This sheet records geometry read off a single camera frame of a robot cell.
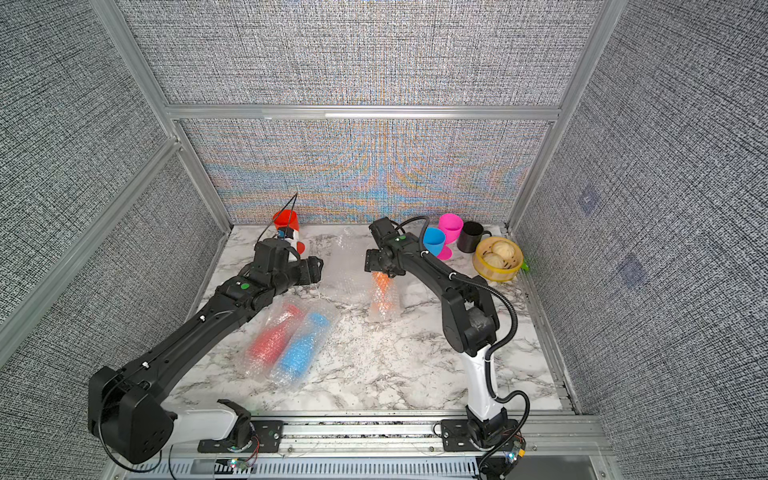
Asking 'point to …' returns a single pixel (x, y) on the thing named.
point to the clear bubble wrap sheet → (344, 277)
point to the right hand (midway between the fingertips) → (379, 256)
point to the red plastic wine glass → (286, 218)
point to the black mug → (470, 235)
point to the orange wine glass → (385, 305)
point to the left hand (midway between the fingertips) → (317, 259)
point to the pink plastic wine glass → (452, 224)
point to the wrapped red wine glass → (272, 334)
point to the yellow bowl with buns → (497, 258)
